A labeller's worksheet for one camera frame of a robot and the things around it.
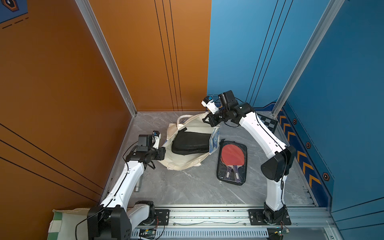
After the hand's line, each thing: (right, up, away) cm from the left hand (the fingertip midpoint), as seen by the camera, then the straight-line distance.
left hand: (160, 147), depth 85 cm
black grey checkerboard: (+76, +13, +24) cm, 81 cm away
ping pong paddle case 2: (+14, +2, +9) cm, 17 cm away
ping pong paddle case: (+43, -10, +6) cm, 45 cm away
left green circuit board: (-1, -39, -14) cm, 42 cm away
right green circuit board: (+61, -38, -15) cm, 73 cm away
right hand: (+26, +16, -4) cm, 31 cm away
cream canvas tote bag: (+19, +14, +11) cm, 26 cm away
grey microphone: (-12, -21, -3) cm, 25 cm away
